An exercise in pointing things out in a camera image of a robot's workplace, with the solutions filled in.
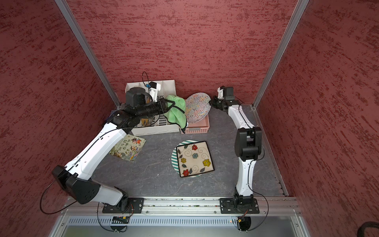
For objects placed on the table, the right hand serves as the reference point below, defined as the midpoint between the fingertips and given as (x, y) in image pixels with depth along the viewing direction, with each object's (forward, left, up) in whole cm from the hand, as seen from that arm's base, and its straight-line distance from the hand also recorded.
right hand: (209, 102), depth 97 cm
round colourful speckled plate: (0, +8, -5) cm, 9 cm away
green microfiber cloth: (-23, +20, +14) cm, 34 cm away
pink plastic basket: (-12, +5, -12) cm, 18 cm away
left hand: (-21, +20, +19) cm, 35 cm away
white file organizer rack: (-6, +39, -16) cm, 42 cm away
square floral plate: (-32, +11, -17) cm, 38 cm away
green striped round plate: (-32, +23, -18) cm, 44 cm away
